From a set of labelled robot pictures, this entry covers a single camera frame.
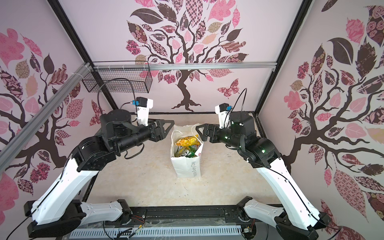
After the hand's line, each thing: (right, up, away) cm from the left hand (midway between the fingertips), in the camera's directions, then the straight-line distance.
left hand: (169, 125), depth 55 cm
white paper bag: (+5, -21, +18) cm, 28 cm away
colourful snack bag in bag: (+6, -14, +21) cm, 26 cm away
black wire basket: (-31, +32, +40) cm, 60 cm away
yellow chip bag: (+6, -9, +26) cm, 28 cm away
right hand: (+13, 0, +5) cm, 14 cm away
